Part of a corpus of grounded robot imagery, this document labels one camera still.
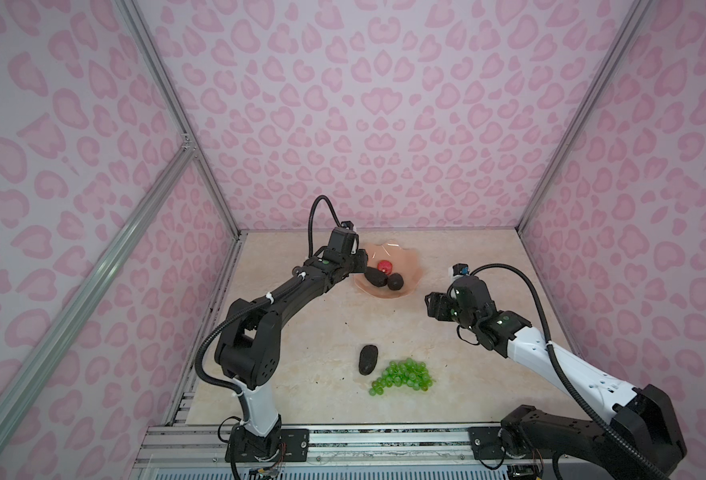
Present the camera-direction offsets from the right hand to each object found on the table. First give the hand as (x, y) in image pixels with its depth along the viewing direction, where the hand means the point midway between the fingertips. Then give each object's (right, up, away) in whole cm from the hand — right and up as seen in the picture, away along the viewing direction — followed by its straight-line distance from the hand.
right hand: (436, 297), depth 82 cm
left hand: (-20, +13, +9) cm, 25 cm away
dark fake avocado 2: (-10, +3, +16) cm, 19 cm away
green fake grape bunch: (-8, -20, -1) cm, 22 cm away
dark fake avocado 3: (-19, -18, +2) cm, 26 cm away
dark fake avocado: (-16, +4, +19) cm, 25 cm away
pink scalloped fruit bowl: (-6, +9, +25) cm, 27 cm away
